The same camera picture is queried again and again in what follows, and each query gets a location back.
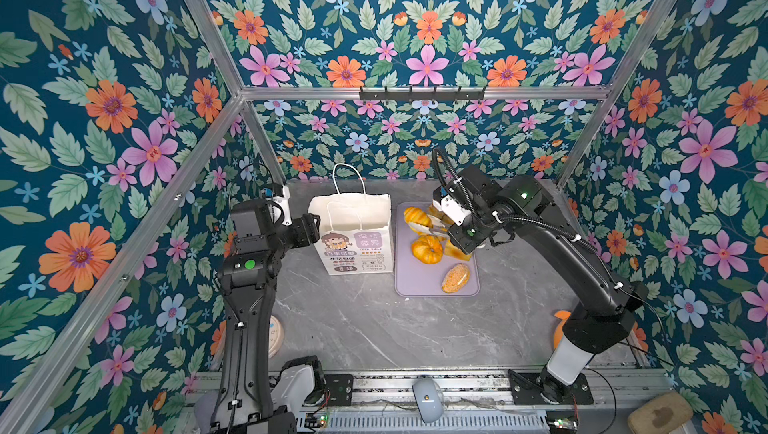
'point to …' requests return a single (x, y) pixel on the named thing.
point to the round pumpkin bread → (427, 249)
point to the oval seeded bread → (456, 278)
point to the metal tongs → (436, 227)
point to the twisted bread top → (432, 210)
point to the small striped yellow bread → (418, 220)
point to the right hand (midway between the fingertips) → (457, 235)
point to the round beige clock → (276, 336)
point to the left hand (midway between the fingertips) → (308, 210)
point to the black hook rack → (422, 95)
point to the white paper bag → (355, 235)
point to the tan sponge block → (661, 415)
